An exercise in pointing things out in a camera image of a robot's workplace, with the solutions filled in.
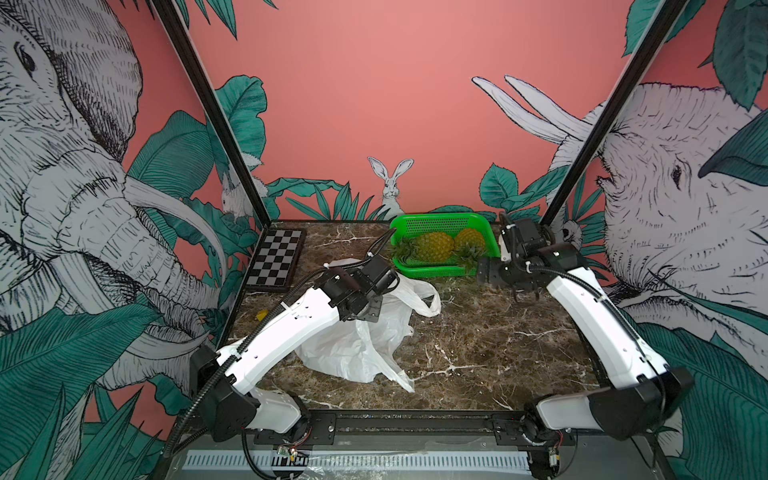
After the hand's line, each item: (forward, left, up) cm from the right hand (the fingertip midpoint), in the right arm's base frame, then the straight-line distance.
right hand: (488, 270), depth 77 cm
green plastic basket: (+41, +2, -24) cm, 47 cm away
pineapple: (+19, +12, -14) cm, 27 cm away
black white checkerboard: (+16, +68, -20) cm, 73 cm away
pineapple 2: (+14, +2, -7) cm, 16 cm away
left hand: (-8, +31, -4) cm, 33 cm away
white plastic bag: (-20, +32, -6) cm, 38 cm away
